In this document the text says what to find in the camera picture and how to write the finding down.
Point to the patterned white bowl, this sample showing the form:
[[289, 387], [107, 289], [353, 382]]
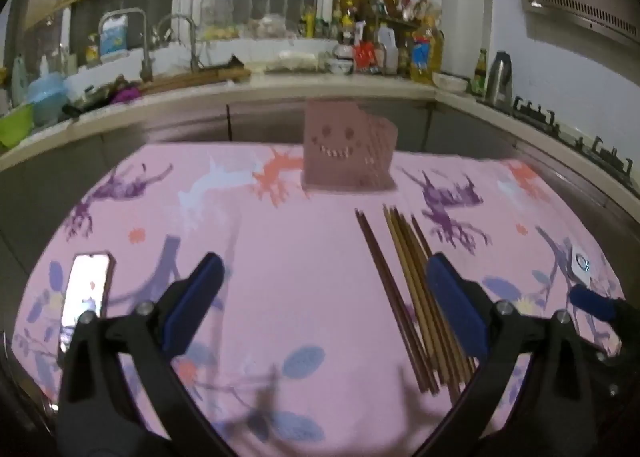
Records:
[[341, 66]]

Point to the smartphone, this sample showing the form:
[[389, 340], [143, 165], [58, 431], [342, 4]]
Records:
[[85, 297]]

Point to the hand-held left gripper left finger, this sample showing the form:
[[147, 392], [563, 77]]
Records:
[[195, 302]]

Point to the pink smiley utensil holder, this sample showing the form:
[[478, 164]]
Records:
[[345, 147]]

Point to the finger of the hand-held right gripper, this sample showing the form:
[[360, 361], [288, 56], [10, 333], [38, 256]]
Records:
[[595, 303]]

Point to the pink printed tablecloth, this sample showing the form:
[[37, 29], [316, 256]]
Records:
[[300, 262]]

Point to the small white square device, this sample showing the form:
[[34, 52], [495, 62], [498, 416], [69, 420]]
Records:
[[580, 264]]

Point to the row of condiment bottles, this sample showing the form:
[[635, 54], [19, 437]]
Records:
[[327, 22]]

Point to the gas stove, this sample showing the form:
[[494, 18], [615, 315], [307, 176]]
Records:
[[570, 129]]

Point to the blue plastic container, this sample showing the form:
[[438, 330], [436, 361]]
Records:
[[46, 99]]

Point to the purple cloth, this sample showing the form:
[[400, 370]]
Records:
[[125, 95]]

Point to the yellow cooking oil bottle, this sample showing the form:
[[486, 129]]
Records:
[[425, 52]]

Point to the kitchen counter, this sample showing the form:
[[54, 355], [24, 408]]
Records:
[[300, 83]]

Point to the white plastic bag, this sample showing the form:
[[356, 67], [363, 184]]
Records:
[[295, 61]]

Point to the green glass bottle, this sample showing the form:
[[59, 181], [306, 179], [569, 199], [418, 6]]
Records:
[[480, 73]]

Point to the dark brown chopstick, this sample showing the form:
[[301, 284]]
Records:
[[387, 302], [400, 309], [422, 237]]

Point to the white blue detergent jug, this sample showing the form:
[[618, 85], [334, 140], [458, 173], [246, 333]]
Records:
[[114, 39]]

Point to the wooden cutting board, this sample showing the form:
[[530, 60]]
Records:
[[200, 78]]

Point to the black pan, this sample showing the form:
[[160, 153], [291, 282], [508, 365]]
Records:
[[87, 101]]

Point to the tall metal faucet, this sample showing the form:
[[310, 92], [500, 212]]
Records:
[[145, 52]]

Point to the white plastic jug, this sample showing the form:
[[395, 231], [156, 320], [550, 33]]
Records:
[[388, 49]]

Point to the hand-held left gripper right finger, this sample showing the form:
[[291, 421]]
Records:
[[455, 307]]

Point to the bundle of light wooden chopsticks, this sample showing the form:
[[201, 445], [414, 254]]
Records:
[[417, 297]]

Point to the red packet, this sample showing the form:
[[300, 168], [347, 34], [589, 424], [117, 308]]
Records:
[[365, 58]]

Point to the steel kettle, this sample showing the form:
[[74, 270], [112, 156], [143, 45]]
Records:
[[500, 77]]

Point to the green plastic basin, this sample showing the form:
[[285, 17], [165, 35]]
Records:
[[14, 129]]

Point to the curved metal faucet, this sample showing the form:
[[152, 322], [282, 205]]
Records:
[[187, 37]]

